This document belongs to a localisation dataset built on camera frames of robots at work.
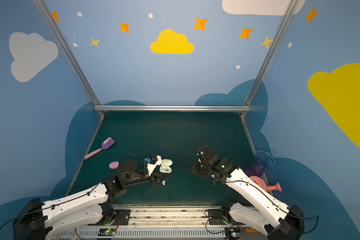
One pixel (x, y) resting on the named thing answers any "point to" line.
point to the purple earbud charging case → (114, 165)
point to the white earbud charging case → (165, 167)
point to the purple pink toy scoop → (106, 145)
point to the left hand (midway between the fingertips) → (170, 172)
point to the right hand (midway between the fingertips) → (191, 166)
